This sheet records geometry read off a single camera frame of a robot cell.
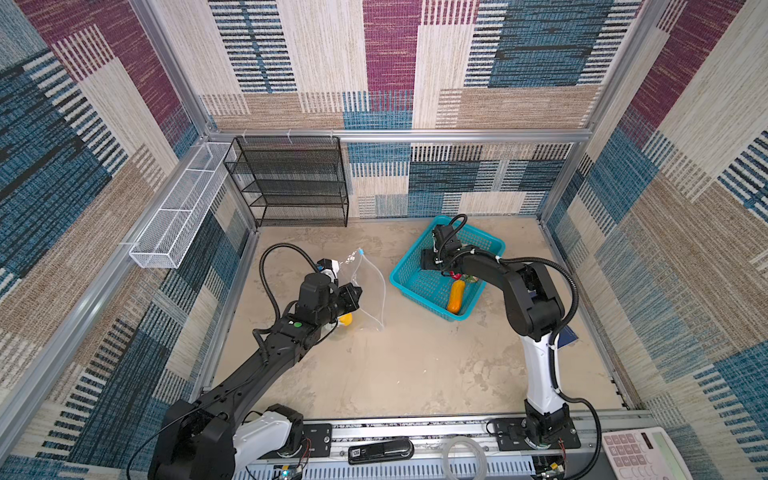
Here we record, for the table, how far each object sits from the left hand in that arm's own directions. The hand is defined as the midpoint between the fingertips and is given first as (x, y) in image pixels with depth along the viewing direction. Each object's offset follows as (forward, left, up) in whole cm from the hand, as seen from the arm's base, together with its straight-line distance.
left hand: (364, 285), depth 81 cm
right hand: (+19, -22, -15) cm, 32 cm away
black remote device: (-35, -7, -13) cm, 38 cm away
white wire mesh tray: (+18, +60, 0) cm, 62 cm away
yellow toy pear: (-3, +6, -14) cm, 15 cm away
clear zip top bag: (+4, 0, 0) cm, 4 cm away
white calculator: (-37, -65, -16) cm, 76 cm away
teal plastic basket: (+10, -21, -18) cm, 30 cm away
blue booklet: (-8, -59, -17) cm, 62 cm away
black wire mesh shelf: (+46, +27, -1) cm, 54 cm away
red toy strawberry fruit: (+13, -29, -16) cm, 36 cm away
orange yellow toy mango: (+4, -28, -13) cm, 31 cm away
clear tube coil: (-36, -28, -18) cm, 49 cm away
